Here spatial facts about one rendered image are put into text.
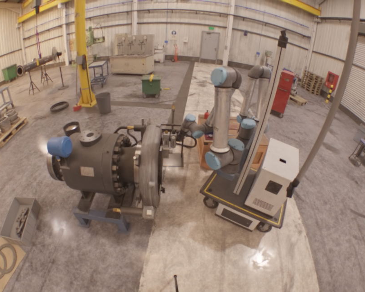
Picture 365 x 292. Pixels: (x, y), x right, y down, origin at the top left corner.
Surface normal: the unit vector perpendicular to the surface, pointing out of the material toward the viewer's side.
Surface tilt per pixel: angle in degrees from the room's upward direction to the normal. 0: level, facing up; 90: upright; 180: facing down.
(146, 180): 62
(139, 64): 90
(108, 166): 52
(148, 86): 90
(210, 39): 90
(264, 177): 90
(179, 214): 0
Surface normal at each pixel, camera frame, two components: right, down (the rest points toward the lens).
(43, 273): 0.06, -0.80
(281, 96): -0.58, 0.45
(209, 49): -0.10, 0.59
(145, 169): 0.07, -0.05
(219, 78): -0.84, 0.16
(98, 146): 0.06, -0.56
